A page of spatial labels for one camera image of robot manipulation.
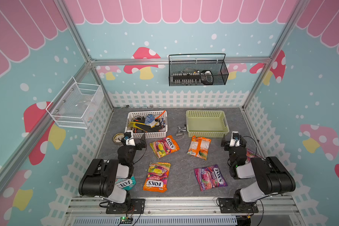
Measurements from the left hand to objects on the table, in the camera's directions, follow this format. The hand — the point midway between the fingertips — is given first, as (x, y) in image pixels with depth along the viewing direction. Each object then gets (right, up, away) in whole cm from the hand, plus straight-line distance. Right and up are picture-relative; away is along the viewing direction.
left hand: (138, 134), depth 89 cm
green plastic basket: (+50, +7, +21) cm, 55 cm away
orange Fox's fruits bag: (+13, -24, -8) cm, 28 cm away
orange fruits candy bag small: (+16, -9, +5) cm, 19 cm away
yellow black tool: (+2, +4, +8) cm, 9 cm away
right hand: (+60, 0, 0) cm, 60 cm away
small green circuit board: (-3, -43, -16) cm, 46 cm away
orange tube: (+13, +14, +20) cm, 28 cm away
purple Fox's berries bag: (+44, -24, -8) cm, 50 cm away
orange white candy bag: (+40, -9, +5) cm, 41 cm away
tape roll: (-18, -3, +12) cm, 22 cm away
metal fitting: (+27, +2, +16) cm, 32 cm away
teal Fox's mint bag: (-4, -27, -8) cm, 29 cm away
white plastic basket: (+15, 0, +8) cm, 17 cm away
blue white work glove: (+5, +9, +13) cm, 16 cm away
